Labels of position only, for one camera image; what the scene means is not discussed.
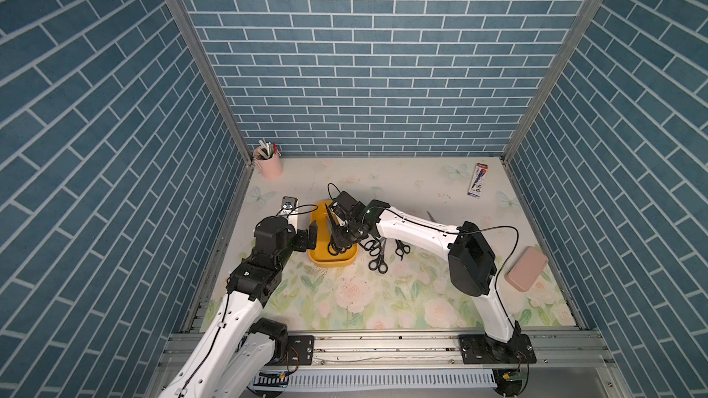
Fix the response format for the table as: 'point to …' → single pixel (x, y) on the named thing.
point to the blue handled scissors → (431, 218)
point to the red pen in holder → (275, 146)
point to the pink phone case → (526, 269)
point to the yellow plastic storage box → (320, 256)
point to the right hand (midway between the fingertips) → (337, 240)
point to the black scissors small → (401, 249)
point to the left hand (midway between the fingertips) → (306, 219)
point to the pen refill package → (477, 180)
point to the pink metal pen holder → (270, 168)
